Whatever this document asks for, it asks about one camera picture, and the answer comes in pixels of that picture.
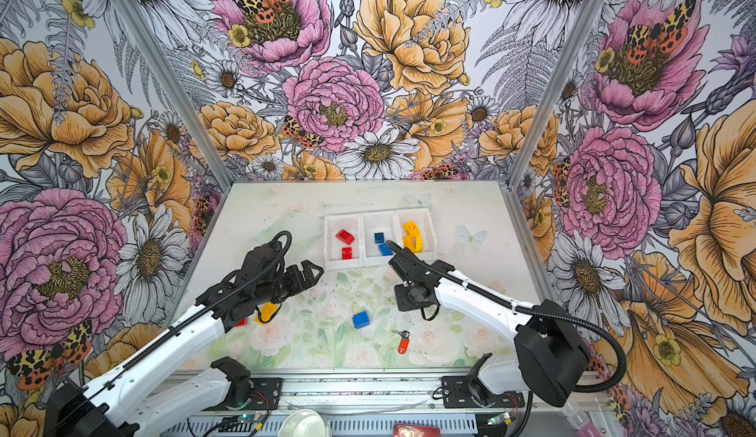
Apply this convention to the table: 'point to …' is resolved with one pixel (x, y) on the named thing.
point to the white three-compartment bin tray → (359, 239)
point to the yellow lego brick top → (411, 229)
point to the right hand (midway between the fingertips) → (410, 308)
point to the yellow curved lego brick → (418, 244)
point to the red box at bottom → (413, 430)
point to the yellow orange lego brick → (410, 242)
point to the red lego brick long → (345, 236)
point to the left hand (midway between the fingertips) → (310, 285)
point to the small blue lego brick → (379, 237)
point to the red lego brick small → (346, 253)
